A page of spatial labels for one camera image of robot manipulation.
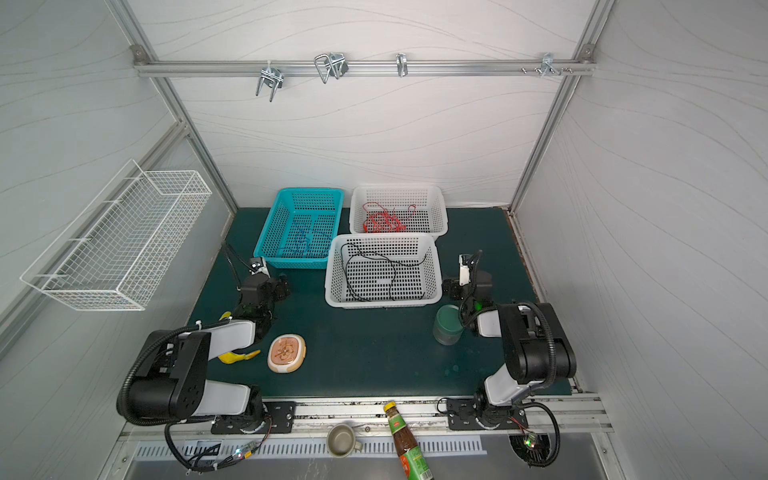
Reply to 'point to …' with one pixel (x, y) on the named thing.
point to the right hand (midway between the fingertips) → (465, 267)
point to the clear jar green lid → (448, 327)
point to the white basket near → (383, 271)
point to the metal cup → (341, 441)
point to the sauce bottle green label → (413, 457)
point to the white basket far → (398, 210)
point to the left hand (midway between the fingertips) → (274, 271)
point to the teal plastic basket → (298, 227)
